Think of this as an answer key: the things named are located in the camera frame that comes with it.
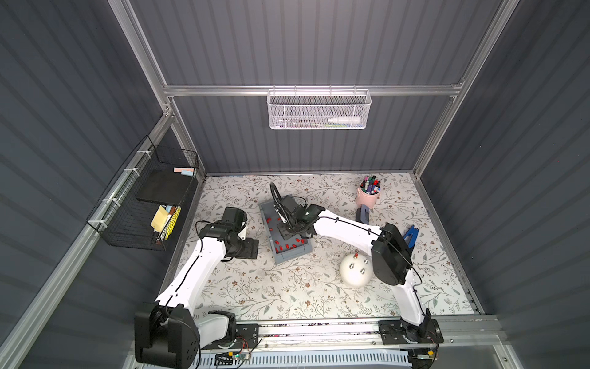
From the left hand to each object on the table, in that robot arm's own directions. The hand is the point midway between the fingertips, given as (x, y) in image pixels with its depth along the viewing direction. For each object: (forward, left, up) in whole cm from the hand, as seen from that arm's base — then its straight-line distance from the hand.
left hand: (245, 251), depth 81 cm
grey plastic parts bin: (+7, -14, -10) cm, 19 cm away
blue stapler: (+12, -68, -9) cm, 69 cm away
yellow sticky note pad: (+2, +23, +18) cm, 29 cm away
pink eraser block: (+25, +25, +17) cm, 39 cm away
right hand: (+9, -13, -1) cm, 16 cm away
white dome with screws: (-8, -38, +1) cm, 39 cm away
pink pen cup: (+28, -50, 0) cm, 57 cm away
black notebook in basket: (+17, +27, +17) cm, 36 cm away
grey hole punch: (+20, -47, -6) cm, 52 cm away
